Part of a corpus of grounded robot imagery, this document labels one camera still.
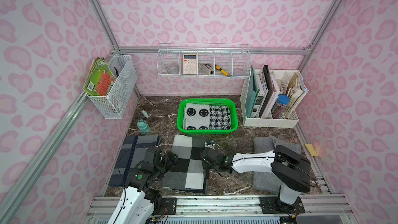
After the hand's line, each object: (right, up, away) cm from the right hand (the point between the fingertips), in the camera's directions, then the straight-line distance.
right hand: (202, 161), depth 86 cm
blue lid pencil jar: (+47, +28, +9) cm, 55 cm away
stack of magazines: (+53, +40, +2) cm, 67 cm away
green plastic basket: (+20, +24, +11) cm, 33 cm away
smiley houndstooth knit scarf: (-1, +24, +15) cm, 28 cm away
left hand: (-14, +4, -7) cm, 17 cm away
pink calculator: (-8, +56, +9) cm, 58 cm away
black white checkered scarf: (-8, -5, -4) cm, 10 cm away
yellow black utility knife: (+13, +53, +12) cm, 55 cm away
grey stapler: (+3, +52, +5) cm, 52 cm away
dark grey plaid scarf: (-41, +4, +2) cm, 41 cm away
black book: (+37, +51, +4) cm, 63 cm away
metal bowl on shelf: (-18, +53, +8) cm, 56 cm away
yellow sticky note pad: (+67, +4, +9) cm, 68 cm away
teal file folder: (+26, +38, -5) cm, 46 cm away
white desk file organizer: (+50, +49, +15) cm, 72 cm away
